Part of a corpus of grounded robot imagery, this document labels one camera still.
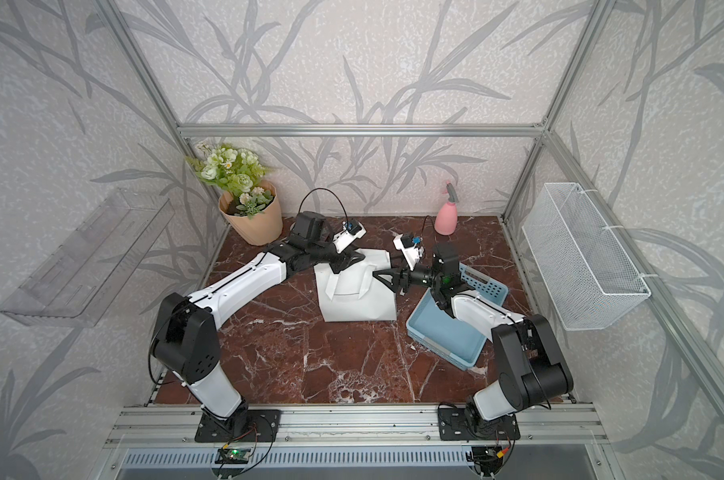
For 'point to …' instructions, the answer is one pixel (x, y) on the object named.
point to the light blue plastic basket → (433, 327)
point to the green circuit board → (233, 456)
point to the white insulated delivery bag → (356, 294)
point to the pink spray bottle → (447, 219)
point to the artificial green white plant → (238, 170)
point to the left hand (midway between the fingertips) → (360, 251)
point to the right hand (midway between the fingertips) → (380, 267)
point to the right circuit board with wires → (491, 457)
